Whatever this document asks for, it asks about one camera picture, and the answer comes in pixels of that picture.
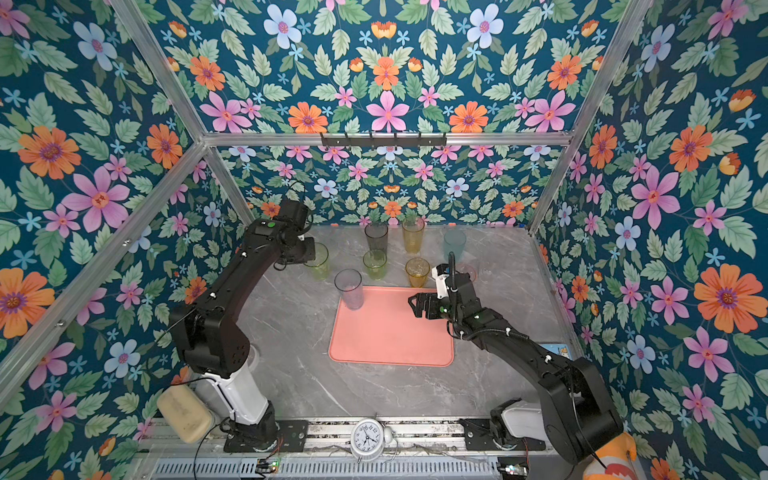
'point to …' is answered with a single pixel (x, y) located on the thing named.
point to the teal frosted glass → (454, 241)
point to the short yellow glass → (417, 269)
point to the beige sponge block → (185, 413)
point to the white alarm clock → (368, 438)
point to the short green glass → (376, 262)
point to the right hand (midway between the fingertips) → (421, 297)
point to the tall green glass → (319, 265)
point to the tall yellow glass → (413, 233)
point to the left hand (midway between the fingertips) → (309, 246)
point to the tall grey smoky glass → (377, 236)
